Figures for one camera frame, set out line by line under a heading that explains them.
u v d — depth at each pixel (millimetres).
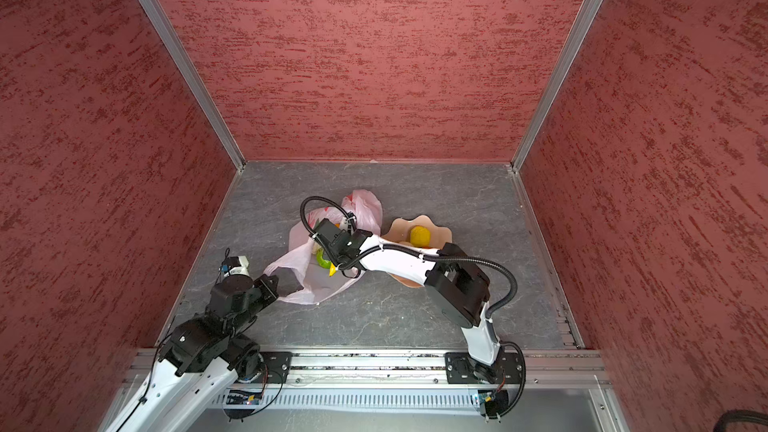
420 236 923
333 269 830
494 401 712
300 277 741
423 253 507
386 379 730
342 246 668
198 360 510
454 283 494
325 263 877
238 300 569
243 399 720
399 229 957
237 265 682
